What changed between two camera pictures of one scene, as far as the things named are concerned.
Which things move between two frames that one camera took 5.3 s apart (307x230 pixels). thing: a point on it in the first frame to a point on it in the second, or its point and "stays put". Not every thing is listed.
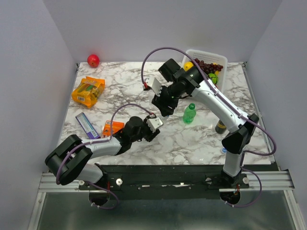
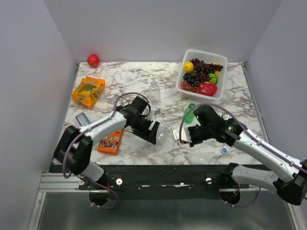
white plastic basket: (207, 57) stays put
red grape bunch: (208, 68) stays put
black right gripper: (159, 101) to (193, 142)
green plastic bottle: (189, 113) stays put
